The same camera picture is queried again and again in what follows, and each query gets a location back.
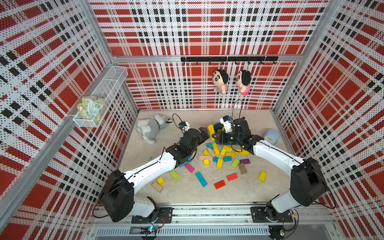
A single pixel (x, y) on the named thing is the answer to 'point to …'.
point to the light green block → (235, 163)
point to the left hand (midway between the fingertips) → (204, 132)
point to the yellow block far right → (262, 176)
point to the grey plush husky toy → (149, 128)
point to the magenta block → (189, 167)
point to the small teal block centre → (227, 158)
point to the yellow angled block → (216, 149)
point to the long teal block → (201, 178)
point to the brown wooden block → (242, 168)
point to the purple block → (244, 161)
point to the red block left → (219, 184)
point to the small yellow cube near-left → (160, 181)
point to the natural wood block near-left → (157, 186)
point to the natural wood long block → (202, 157)
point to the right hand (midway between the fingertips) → (216, 135)
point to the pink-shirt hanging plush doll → (243, 79)
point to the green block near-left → (174, 174)
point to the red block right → (232, 177)
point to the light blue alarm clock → (272, 137)
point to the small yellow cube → (206, 162)
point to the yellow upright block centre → (219, 164)
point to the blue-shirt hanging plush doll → (220, 78)
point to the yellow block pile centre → (227, 151)
